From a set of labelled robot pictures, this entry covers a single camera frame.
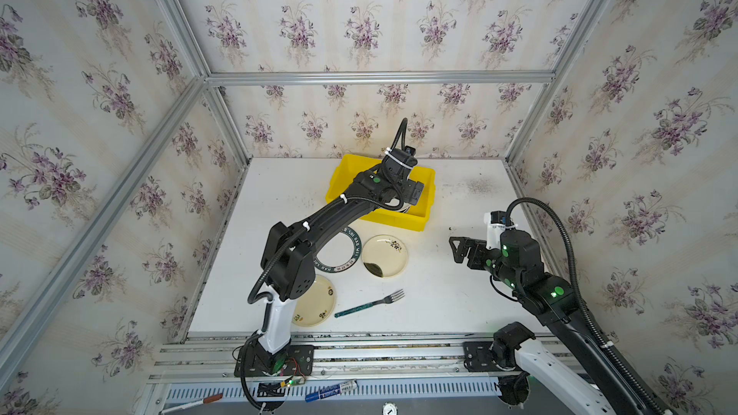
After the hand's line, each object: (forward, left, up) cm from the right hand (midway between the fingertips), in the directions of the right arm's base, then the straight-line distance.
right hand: (461, 242), depth 73 cm
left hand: (+21, +13, +2) cm, 25 cm away
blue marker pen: (-29, +34, -18) cm, 48 cm away
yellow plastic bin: (+42, +32, -13) cm, 54 cm away
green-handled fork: (-7, +18, -19) cm, 27 cm away
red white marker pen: (-31, +66, -19) cm, 75 cm away
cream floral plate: (-9, +40, -19) cm, 45 cm away
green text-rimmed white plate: (+8, +34, -19) cm, 40 cm away
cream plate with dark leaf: (+7, +19, -19) cm, 28 cm away
